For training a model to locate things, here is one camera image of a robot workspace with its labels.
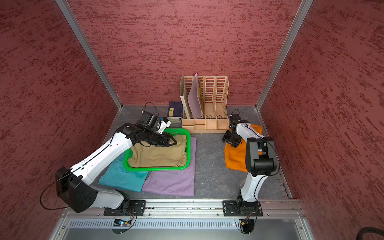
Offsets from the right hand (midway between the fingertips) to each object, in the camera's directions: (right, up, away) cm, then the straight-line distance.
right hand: (227, 143), depth 95 cm
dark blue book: (-37, +22, +23) cm, 48 cm away
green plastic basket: (-27, +8, -2) cm, 28 cm away
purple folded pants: (-29, -19, -14) cm, 38 cm away
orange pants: (+5, -7, -4) cm, 10 cm away
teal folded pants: (-65, -16, -14) cm, 68 cm away
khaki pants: (-52, -6, -8) cm, 53 cm away
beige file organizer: (-14, +29, +9) cm, 34 cm away
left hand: (-33, +2, -19) cm, 39 cm away
